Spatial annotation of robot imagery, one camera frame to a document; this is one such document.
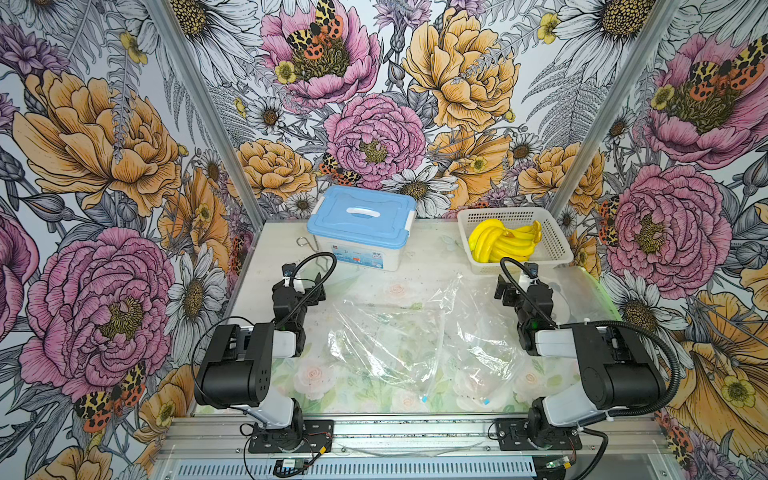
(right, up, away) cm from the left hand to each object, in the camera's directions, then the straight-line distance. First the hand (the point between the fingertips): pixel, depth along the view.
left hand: (305, 282), depth 94 cm
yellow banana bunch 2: (+76, +16, +16) cm, 79 cm away
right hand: (+64, 0, 0) cm, 64 cm away
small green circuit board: (+3, -40, -23) cm, 46 cm away
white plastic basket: (+83, +11, +12) cm, 85 cm away
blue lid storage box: (+17, +17, +3) cm, 24 cm away
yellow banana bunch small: (+70, +12, +12) cm, 72 cm away
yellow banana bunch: (+59, +13, +8) cm, 61 cm away
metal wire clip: (-7, +13, +22) cm, 26 cm away
